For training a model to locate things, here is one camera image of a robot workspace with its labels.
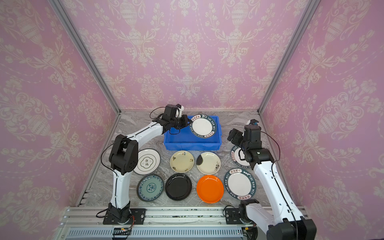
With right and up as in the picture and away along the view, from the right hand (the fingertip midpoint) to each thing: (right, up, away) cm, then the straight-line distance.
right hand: (237, 133), depth 79 cm
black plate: (-31, -29, +3) cm, 43 cm away
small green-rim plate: (-17, +4, +19) cm, 26 cm away
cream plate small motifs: (-31, -18, +14) cm, 38 cm away
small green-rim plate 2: (+3, -15, +16) cm, 22 cm away
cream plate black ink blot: (-14, -19, +13) cm, 27 cm away
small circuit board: (-59, -48, -6) cm, 76 cm away
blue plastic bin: (-32, -6, +30) cm, 44 cm away
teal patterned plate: (-48, -31, +5) cm, 57 cm away
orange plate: (-14, -31, +3) cm, 34 cm away
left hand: (-24, +7, +15) cm, 29 cm away
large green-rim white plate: (+3, -28, +5) cm, 29 cm away
